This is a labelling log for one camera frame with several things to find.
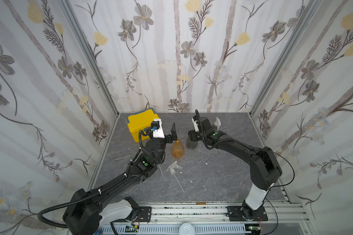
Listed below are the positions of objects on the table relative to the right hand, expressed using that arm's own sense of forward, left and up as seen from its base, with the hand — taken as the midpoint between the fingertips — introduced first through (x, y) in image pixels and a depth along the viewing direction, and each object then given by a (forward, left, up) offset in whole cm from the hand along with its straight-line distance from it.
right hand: (194, 129), depth 89 cm
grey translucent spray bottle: (+5, -14, -4) cm, 16 cm away
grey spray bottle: (-3, +1, -15) cm, 16 cm away
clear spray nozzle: (+4, -15, +3) cm, 15 cm away
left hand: (-8, +16, +16) cm, 24 cm away
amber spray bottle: (-7, +10, -15) cm, 20 cm away
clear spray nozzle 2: (-20, +13, -15) cm, 28 cm away
